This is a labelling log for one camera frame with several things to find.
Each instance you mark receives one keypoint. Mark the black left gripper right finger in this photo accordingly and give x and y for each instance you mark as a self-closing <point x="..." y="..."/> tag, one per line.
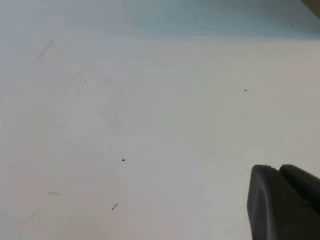
<point x="306" y="184"/>

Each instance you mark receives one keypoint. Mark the brown upper shoebox shell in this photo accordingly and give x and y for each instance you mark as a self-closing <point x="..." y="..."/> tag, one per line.
<point x="313" y="6"/>

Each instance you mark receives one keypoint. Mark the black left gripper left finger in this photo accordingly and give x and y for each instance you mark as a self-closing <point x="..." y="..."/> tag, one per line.
<point x="277" y="211"/>

